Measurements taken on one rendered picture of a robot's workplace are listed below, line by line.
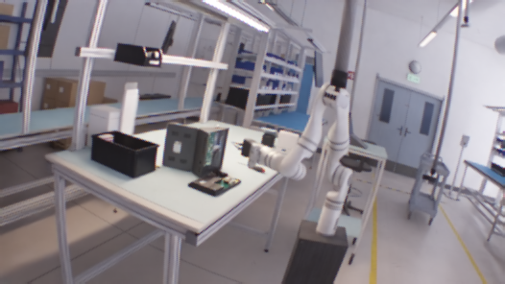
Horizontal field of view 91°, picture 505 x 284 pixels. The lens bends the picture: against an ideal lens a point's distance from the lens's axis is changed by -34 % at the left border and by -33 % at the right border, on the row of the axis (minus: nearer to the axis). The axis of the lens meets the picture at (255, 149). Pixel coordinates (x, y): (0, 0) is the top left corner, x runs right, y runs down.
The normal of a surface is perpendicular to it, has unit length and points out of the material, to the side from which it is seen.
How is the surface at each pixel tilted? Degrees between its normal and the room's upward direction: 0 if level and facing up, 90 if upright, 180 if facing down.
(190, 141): 90
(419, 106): 90
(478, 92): 90
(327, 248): 90
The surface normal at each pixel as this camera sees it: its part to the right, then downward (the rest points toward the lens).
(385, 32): -0.31, 0.15
